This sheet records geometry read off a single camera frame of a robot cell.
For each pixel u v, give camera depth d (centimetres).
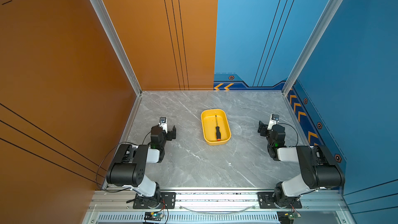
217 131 96
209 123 100
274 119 79
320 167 46
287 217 70
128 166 46
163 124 81
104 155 49
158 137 72
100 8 77
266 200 72
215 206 73
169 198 74
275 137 71
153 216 71
